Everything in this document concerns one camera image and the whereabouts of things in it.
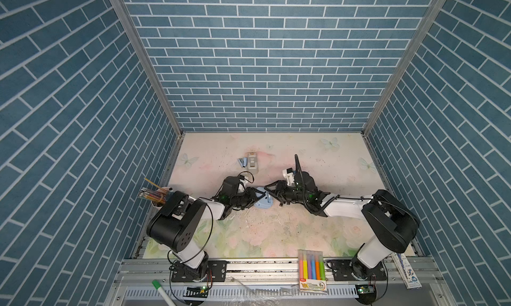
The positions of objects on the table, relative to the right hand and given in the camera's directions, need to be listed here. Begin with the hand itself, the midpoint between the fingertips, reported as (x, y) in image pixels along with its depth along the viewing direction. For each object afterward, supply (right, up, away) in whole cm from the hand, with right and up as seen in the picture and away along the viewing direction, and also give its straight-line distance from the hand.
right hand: (267, 190), depth 83 cm
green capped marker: (-39, -32, -13) cm, 52 cm away
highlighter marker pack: (+17, -28, -10) cm, 34 cm away
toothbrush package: (+52, -29, -11) cm, 60 cm away
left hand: (0, -4, +5) cm, 7 cm away
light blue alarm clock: (-1, -6, +3) cm, 7 cm away
